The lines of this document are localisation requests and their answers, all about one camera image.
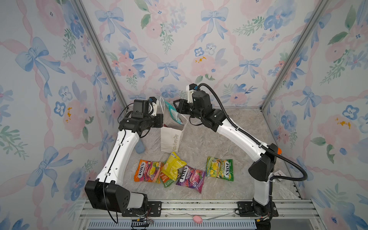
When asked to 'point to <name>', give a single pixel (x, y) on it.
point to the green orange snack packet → (167, 181)
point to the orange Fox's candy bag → (148, 171)
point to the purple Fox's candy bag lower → (191, 178)
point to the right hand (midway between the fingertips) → (176, 102)
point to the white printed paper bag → (172, 134)
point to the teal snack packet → (173, 112)
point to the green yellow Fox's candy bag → (220, 168)
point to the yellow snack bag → (170, 168)
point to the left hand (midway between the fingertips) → (163, 117)
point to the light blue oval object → (140, 147)
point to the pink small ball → (197, 219)
